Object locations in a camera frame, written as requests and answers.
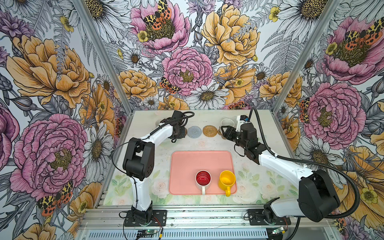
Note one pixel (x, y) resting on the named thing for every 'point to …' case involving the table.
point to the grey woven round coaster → (194, 132)
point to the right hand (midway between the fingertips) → (223, 132)
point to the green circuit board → (148, 231)
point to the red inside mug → (203, 179)
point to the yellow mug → (226, 179)
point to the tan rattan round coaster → (209, 131)
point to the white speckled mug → (226, 122)
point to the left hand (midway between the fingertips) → (178, 138)
